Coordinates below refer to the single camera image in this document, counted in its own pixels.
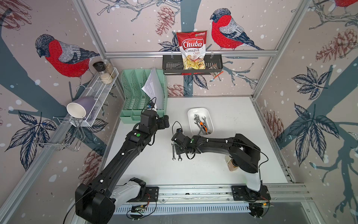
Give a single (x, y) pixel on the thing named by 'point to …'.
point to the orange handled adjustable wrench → (203, 126)
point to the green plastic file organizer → (135, 100)
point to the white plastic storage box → (201, 112)
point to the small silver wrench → (174, 158)
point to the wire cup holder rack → (63, 133)
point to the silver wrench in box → (200, 127)
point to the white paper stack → (153, 87)
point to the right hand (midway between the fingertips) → (177, 147)
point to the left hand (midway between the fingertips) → (164, 114)
